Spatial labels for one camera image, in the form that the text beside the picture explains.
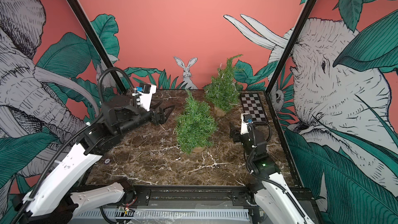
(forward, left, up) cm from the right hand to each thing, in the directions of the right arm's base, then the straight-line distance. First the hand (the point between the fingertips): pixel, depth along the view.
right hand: (236, 119), depth 74 cm
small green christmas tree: (+22, +4, -2) cm, 22 cm away
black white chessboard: (+29, -19, -23) cm, 42 cm away
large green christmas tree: (-5, +20, 0) cm, 20 cm away
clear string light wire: (+16, +1, -1) cm, 16 cm away
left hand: (-4, +30, +18) cm, 35 cm away
